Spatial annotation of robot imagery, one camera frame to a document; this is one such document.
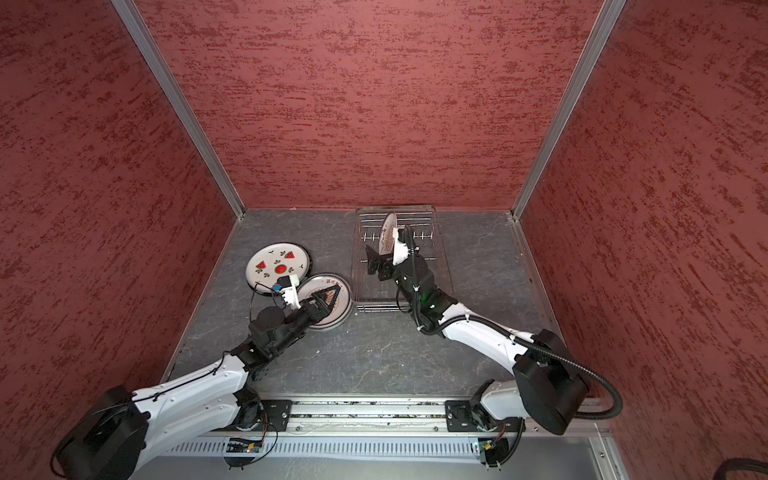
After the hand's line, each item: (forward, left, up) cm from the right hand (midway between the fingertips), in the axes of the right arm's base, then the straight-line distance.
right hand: (379, 250), depth 79 cm
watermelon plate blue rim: (+13, +38, -21) cm, 46 cm away
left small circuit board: (-41, +35, -26) cm, 60 cm away
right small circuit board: (-43, -28, -27) cm, 58 cm away
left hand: (-9, +12, -8) cm, 18 cm away
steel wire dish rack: (-1, +3, -23) cm, 23 cm away
